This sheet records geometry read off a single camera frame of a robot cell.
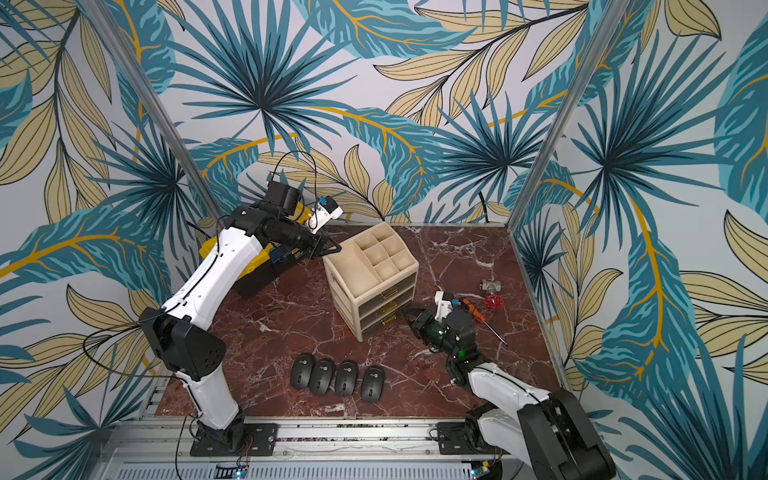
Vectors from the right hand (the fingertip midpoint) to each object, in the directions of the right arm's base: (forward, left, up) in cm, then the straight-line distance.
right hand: (401, 311), depth 81 cm
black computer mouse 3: (-14, +15, -12) cm, 24 cm away
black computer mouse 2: (-13, +22, -12) cm, 29 cm away
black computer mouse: (-11, +28, -12) cm, 32 cm away
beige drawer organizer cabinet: (+4, +8, +9) cm, 12 cm away
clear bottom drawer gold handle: (-3, +9, -7) cm, 12 cm away
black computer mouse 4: (-15, +8, -11) cm, 21 cm away
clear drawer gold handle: (-1, +6, 0) cm, 6 cm away
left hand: (+10, +17, +14) cm, 24 cm away
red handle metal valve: (+8, -30, -10) cm, 33 cm away
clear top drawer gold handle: (+6, -1, +4) cm, 7 cm away
